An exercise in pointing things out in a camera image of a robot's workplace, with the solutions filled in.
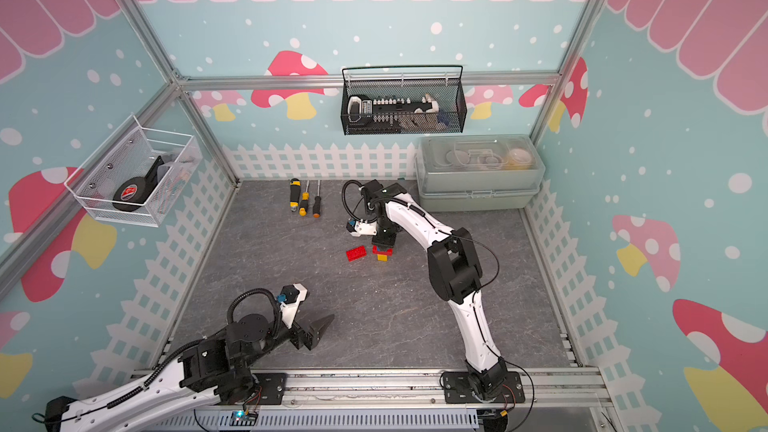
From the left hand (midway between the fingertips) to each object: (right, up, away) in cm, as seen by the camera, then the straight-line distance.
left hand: (320, 311), depth 75 cm
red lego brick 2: (+13, +13, +19) cm, 26 cm away
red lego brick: (+6, +11, +22) cm, 26 cm away
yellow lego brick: (+15, +10, +22) cm, 28 cm away
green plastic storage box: (+49, +38, +25) cm, 67 cm away
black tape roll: (-43, +29, -5) cm, 52 cm away
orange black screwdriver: (-10, +28, +37) cm, 47 cm away
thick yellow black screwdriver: (-20, +32, +41) cm, 56 cm away
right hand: (+16, +16, +20) cm, 30 cm away
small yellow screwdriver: (-15, +28, +38) cm, 49 cm away
